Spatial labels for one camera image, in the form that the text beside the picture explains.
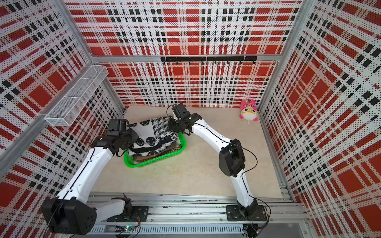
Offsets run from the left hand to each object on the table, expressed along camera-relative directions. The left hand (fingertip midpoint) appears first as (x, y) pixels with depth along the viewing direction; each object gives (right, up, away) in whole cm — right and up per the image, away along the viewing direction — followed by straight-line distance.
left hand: (138, 135), depth 81 cm
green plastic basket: (-6, -16, +2) cm, 18 cm away
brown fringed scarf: (+9, -12, +4) cm, 16 cm away
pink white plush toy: (+72, +15, +30) cm, 79 cm away
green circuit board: (-1, -44, -11) cm, 45 cm away
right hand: (+17, +5, +3) cm, 18 cm away
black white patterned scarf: (+7, 0, +5) cm, 9 cm away
